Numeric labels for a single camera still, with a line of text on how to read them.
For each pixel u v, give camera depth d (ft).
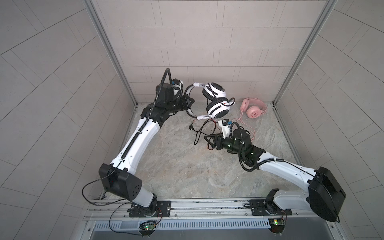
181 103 2.06
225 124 2.22
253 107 3.43
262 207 2.33
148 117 1.56
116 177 1.29
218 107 1.78
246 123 3.44
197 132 3.27
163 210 2.32
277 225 2.23
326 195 1.31
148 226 2.11
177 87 1.87
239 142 1.88
